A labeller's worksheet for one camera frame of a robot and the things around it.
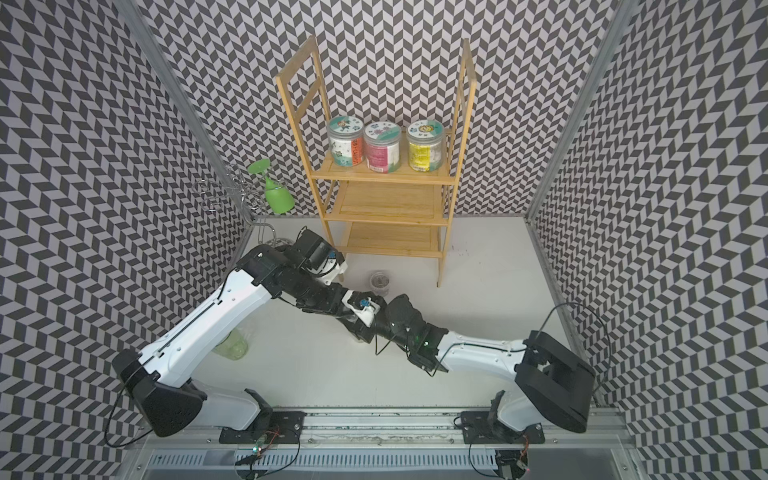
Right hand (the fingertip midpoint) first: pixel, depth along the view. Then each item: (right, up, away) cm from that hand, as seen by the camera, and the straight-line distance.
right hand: (348, 307), depth 74 cm
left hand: (-1, -1, -5) cm, 5 cm away
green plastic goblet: (-28, +31, +25) cm, 49 cm away
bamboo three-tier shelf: (+6, +25, +5) cm, 26 cm away
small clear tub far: (+7, +4, +19) cm, 21 cm away
